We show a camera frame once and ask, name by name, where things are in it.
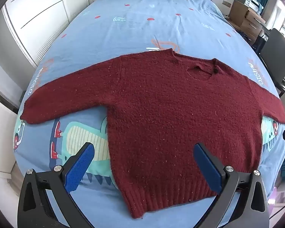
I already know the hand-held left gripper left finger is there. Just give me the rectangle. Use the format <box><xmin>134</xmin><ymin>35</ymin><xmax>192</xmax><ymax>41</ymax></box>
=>
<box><xmin>17</xmin><ymin>142</ymin><xmax>95</xmax><ymax>228</ymax></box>

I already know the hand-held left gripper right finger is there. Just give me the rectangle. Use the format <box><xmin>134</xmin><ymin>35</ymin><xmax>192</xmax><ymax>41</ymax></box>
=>
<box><xmin>193</xmin><ymin>142</ymin><xmax>269</xmax><ymax>228</ymax></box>

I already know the dark red knit sweater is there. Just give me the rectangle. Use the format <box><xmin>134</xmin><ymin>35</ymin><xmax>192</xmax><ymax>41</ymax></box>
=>
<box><xmin>20</xmin><ymin>48</ymin><xmax>285</xmax><ymax>219</ymax></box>

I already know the black office chair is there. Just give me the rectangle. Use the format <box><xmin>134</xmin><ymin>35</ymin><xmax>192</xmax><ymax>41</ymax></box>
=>
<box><xmin>260</xmin><ymin>28</ymin><xmax>285</xmax><ymax>98</ymax></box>

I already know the wooden drawer cabinet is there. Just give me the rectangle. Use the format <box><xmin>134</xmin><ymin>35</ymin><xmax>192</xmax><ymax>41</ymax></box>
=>
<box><xmin>243</xmin><ymin>10</ymin><xmax>267</xmax><ymax>45</ymax></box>

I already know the large cardboard box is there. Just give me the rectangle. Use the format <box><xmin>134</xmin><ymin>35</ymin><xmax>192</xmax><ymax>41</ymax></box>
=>
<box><xmin>229</xmin><ymin>0</ymin><xmax>249</xmax><ymax>29</ymax></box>

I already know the grey printer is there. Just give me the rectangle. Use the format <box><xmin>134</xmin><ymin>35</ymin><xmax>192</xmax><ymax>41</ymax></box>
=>
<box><xmin>236</xmin><ymin>0</ymin><xmax>263</xmax><ymax>11</ymax></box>

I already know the blue printed bed sheet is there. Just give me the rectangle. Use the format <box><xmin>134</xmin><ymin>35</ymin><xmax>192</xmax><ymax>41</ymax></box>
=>
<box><xmin>13</xmin><ymin>0</ymin><xmax>285</xmax><ymax>228</ymax></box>

